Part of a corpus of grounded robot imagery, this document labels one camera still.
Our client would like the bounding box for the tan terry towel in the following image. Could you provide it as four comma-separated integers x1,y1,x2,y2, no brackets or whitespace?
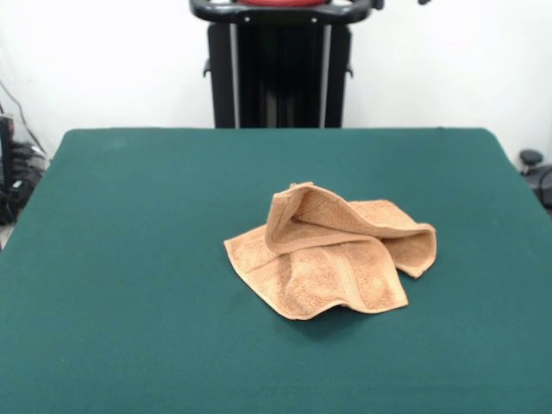
223,182,438,322

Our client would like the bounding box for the dark green table cloth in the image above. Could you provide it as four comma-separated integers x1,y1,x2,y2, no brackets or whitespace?
0,126,552,414

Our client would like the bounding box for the black caster wheel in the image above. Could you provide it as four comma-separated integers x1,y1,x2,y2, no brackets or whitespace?
518,148,552,200

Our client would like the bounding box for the black equipment box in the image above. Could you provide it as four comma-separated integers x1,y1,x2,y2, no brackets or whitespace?
0,113,48,226

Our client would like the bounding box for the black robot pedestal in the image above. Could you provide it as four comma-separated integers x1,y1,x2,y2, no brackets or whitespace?
188,0,373,129

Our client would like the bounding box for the thin grey cable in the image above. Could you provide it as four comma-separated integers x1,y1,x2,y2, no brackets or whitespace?
0,79,36,144

